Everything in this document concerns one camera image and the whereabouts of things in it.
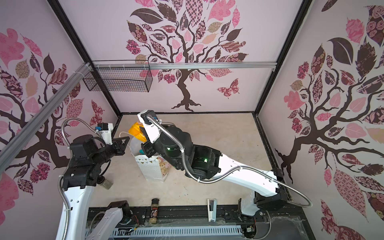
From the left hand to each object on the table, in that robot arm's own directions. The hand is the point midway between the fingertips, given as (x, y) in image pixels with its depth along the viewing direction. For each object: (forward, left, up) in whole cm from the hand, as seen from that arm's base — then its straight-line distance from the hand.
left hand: (129, 140), depth 68 cm
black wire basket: (+48, +18, +4) cm, 51 cm away
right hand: (-7, -13, +20) cm, 24 cm away
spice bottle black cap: (-25, -10, -26) cm, 37 cm away
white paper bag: (-7, -10, -14) cm, 19 cm away
